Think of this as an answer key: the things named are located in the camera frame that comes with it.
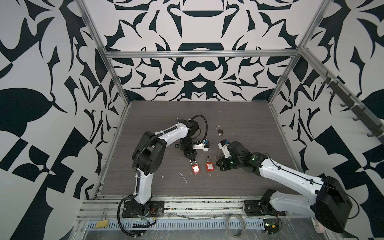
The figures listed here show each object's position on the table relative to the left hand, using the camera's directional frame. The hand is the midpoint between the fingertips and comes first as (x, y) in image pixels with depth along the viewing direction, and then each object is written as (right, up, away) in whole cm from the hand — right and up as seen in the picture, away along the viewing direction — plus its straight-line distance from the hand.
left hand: (192, 155), depth 88 cm
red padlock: (+2, -7, -3) cm, 8 cm away
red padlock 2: (+10, -5, -1) cm, 11 cm away
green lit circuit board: (+37, -29, -17) cm, 50 cm away
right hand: (+13, -2, -8) cm, 15 cm away
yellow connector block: (-42, -28, -18) cm, 53 cm away
